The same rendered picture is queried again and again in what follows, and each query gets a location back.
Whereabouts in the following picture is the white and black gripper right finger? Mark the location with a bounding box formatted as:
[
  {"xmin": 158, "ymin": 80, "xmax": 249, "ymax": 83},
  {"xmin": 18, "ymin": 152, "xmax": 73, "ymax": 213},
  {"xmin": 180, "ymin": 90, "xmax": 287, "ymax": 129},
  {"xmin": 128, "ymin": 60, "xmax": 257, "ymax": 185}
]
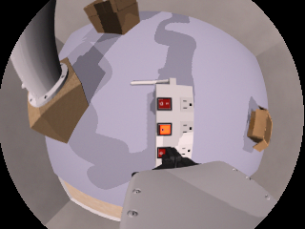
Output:
[{"xmin": 171, "ymin": 147, "xmax": 201, "ymax": 168}]

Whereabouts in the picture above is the grey power strip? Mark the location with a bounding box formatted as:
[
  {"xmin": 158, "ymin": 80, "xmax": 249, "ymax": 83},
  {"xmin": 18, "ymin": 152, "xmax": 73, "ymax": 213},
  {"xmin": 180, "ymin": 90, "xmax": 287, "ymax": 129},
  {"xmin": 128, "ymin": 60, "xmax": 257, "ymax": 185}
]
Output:
[{"xmin": 131, "ymin": 78, "xmax": 193, "ymax": 167}]

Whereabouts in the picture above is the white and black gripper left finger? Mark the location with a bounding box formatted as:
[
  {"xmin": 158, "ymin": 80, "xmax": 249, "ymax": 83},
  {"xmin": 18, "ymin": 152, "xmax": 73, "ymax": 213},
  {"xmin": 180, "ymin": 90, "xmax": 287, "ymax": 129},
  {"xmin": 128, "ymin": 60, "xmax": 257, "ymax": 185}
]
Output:
[{"xmin": 153, "ymin": 148, "xmax": 174, "ymax": 170}]

